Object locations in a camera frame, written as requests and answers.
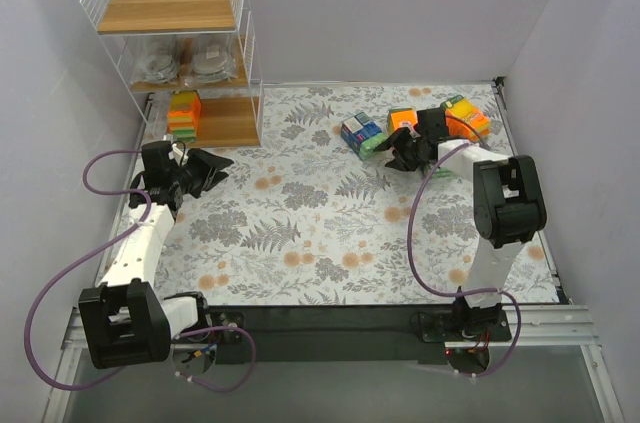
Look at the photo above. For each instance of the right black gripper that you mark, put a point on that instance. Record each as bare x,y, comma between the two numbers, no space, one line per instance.
410,149

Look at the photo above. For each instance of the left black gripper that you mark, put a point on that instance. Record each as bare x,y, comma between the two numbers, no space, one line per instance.
191,173

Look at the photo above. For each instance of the orange green sponge pack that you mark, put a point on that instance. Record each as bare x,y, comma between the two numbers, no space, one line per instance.
183,115

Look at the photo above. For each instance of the silver mesh scrubber pack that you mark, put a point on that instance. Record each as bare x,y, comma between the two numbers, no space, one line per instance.
157,60

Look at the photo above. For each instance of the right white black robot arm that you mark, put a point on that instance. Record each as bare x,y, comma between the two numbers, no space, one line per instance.
508,209

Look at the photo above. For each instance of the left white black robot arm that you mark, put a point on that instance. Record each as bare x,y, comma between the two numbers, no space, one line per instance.
124,320

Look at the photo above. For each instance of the blue label green sponges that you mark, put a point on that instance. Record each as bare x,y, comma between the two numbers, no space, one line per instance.
362,134

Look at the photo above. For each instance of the orange box sponge pack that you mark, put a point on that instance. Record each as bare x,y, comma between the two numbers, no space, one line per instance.
398,118

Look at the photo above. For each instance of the blue label sponge pack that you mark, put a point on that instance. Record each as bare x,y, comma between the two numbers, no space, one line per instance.
439,172

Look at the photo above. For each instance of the orange yellow sponge box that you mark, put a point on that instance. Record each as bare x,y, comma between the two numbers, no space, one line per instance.
465,120

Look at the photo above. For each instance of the floral patterned table mat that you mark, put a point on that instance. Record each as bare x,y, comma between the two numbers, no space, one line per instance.
301,220

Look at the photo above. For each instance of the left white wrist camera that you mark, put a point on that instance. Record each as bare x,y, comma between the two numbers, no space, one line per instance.
179,151

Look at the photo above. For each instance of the white wire wooden shelf unit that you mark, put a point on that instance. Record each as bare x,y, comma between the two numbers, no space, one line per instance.
231,110

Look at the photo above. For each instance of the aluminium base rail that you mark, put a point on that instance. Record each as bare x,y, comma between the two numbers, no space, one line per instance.
533,325

